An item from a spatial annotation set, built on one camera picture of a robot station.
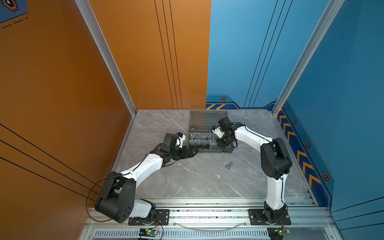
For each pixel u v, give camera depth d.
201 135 1.02
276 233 0.70
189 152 0.76
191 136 1.02
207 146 0.99
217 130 0.89
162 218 0.73
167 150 0.68
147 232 0.71
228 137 0.74
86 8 0.70
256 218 0.72
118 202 0.42
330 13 0.71
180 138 0.81
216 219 0.75
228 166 0.89
